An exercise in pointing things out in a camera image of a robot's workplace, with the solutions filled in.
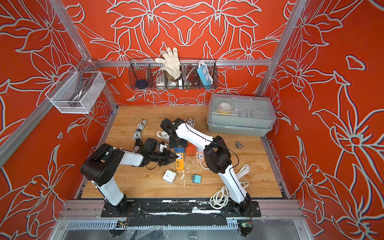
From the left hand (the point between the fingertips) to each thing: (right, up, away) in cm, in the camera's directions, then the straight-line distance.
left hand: (177, 159), depth 89 cm
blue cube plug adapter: (+2, +6, -1) cm, 6 cm away
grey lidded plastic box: (+42, +28, +5) cm, 50 cm away
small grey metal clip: (+39, +8, +6) cm, 41 cm away
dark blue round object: (-24, +49, +8) cm, 55 cm away
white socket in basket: (-11, +49, +4) cm, 50 cm away
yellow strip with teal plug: (+2, -1, -2) cm, 3 cm away
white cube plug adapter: (-3, -6, -10) cm, 13 cm away
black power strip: (-25, +9, +2) cm, 26 cm away
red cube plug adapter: (+9, +6, 0) cm, 10 cm away
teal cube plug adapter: (+12, -9, -8) cm, 17 cm away
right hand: (-2, +8, -1) cm, 8 cm away
